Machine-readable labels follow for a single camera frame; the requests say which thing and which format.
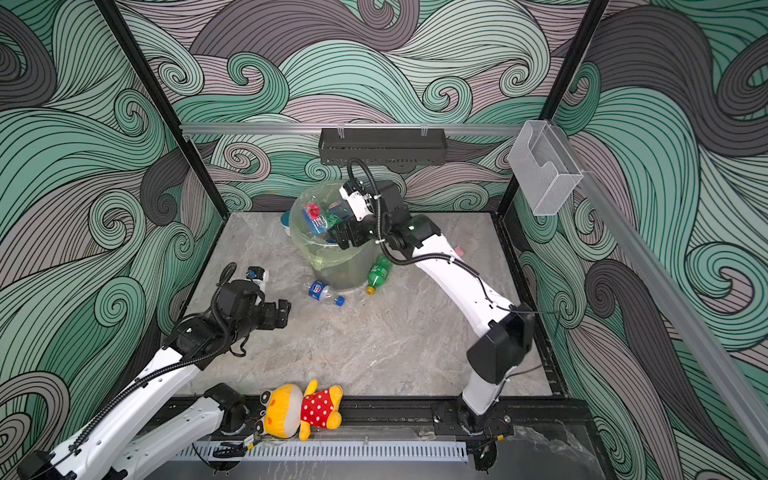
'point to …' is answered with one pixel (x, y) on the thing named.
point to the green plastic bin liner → (321, 250)
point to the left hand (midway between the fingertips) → (276, 301)
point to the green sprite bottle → (378, 272)
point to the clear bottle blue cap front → (314, 217)
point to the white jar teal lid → (285, 221)
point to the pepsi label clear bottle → (320, 291)
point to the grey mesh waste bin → (344, 276)
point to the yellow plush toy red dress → (289, 412)
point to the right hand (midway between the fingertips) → (345, 223)
